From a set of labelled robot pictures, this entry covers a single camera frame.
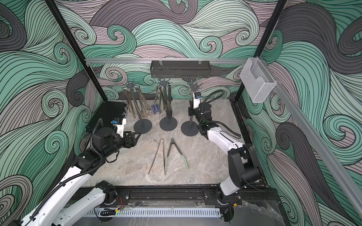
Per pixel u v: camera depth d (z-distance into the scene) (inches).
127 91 28.2
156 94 30.2
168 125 40.8
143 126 40.7
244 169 17.3
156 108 44.6
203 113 24.6
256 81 30.3
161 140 37.5
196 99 28.2
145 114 33.8
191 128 39.7
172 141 37.0
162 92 29.7
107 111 42.1
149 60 37.0
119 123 24.2
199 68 37.3
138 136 27.3
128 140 24.5
